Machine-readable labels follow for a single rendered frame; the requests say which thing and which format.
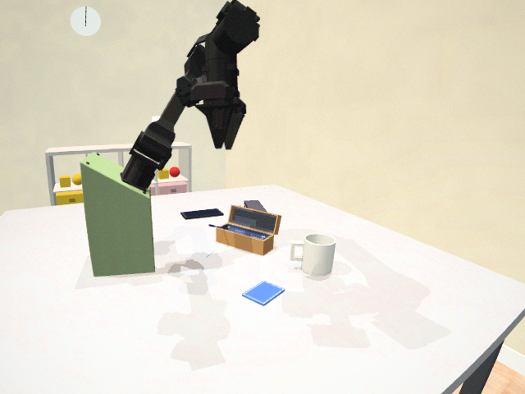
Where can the cream white mug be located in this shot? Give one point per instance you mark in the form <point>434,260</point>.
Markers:
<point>317,260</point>

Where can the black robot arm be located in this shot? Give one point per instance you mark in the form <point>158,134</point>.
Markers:
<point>230,36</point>

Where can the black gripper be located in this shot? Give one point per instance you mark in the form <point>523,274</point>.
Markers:
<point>218,112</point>

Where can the black smartphone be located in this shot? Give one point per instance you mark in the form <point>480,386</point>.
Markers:
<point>205,213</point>

